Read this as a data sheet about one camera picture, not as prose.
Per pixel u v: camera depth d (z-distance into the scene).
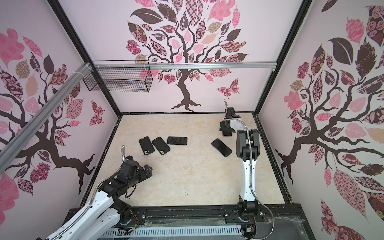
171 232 0.70
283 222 0.72
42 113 0.61
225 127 1.00
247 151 0.63
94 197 0.51
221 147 1.01
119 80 1.22
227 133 1.06
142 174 0.73
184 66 0.93
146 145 1.01
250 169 0.63
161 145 1.01
